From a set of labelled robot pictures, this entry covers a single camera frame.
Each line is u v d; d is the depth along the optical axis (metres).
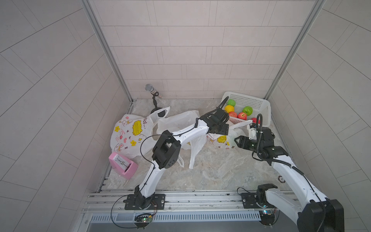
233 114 1.00
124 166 0.74
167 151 0.52
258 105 1.07
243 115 0.99
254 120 0.84
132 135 0.82
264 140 0.61
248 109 1.02
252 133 0.72
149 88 0.85
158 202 0.71
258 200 0.66
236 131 0.88
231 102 1.08
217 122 0.69
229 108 1.03
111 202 0.72
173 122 0.92
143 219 0.65
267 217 0.67
